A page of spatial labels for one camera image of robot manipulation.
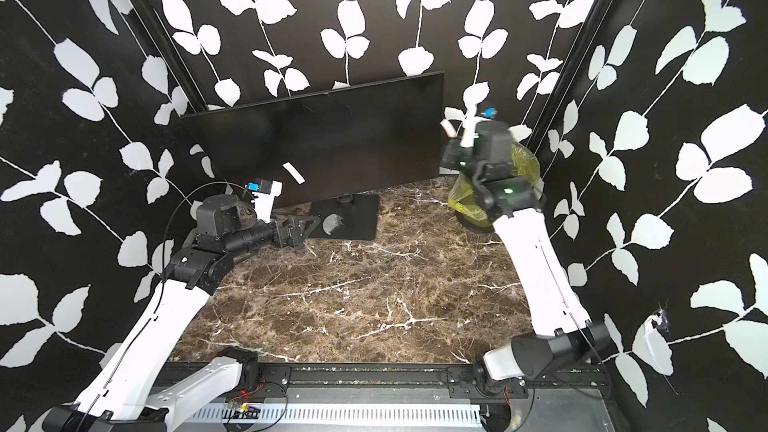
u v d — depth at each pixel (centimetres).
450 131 68
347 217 110
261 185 59
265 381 73
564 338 38
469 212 90
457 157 60
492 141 46
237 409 70
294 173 82
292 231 60
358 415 70
